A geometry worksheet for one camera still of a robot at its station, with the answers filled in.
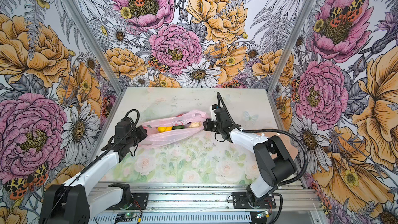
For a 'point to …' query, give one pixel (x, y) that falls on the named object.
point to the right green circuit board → (261, 214)
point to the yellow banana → (164, 129)
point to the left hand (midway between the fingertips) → (147, 134)
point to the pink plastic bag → (155, 137)
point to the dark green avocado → (178, 127)
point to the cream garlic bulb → (194, 125)
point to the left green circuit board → (126, 215)
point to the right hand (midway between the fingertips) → (203, 127)
